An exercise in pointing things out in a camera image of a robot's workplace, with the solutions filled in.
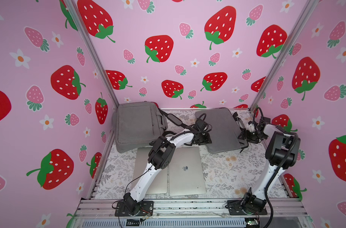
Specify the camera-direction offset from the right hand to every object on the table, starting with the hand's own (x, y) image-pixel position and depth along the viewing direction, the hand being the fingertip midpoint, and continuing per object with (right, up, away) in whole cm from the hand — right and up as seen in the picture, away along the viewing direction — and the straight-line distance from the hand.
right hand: (242, 137), depth 101 cm
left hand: (-23, -3, -4) cm, 23 cm away
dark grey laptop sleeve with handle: (-12, +5, +4) cm, 13 cm away
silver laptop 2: (-42, -20, -13) cm, 48 cm away
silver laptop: (-57, -26, -19) cm, 66 cm away
